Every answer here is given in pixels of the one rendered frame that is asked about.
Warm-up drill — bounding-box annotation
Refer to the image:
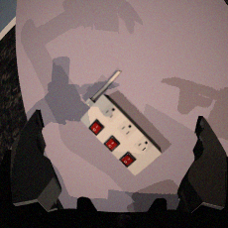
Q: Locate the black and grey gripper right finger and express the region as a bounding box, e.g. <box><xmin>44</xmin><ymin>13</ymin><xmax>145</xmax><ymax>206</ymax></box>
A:
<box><xmin>176</xmin><ymin>116</ymin><xmax>228</xmax><ymax>228</ymax></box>

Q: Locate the white power strip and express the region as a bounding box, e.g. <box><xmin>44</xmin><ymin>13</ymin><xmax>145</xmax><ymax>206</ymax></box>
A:
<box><xmin>80</xmin><ymin>70</ymin><xmax>162</xmax><ymax>175</ymax></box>

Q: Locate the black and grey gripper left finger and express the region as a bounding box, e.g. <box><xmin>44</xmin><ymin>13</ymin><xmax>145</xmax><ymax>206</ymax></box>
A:
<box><xmin>0</xmin><ymin>110</ymin><xmax>61</xmax><ymax>228</ymax></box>

